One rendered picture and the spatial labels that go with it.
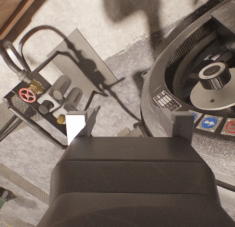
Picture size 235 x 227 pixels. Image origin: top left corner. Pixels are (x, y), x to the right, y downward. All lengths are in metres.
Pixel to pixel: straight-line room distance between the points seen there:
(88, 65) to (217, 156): 1.03
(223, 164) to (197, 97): 0.14
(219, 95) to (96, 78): 0.97
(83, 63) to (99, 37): 0.21
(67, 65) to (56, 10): 0.33
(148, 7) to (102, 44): 0.33
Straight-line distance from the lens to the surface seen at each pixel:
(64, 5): 1.15
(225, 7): 0.71
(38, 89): 0.86
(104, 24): 1.10
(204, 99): 0.37
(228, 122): 0.33
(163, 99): 0.44
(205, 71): 0.37
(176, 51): 0.67
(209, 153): 0.31
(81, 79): 1.27
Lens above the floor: 1.05
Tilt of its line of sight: 50 degrees down
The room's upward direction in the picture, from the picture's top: 168 degrees counter-clockwise
